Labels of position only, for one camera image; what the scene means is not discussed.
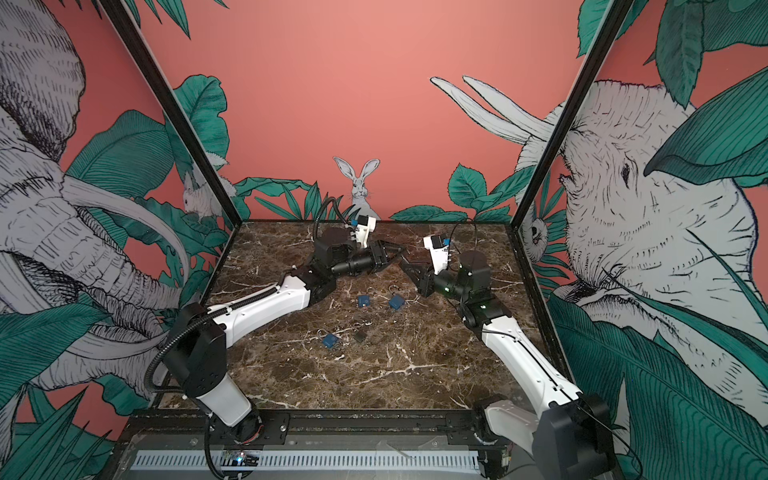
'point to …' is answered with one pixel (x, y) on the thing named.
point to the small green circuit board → (242, 459)
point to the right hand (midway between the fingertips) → (403, 265)
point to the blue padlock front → (330, 340)
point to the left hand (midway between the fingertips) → (407, 247)
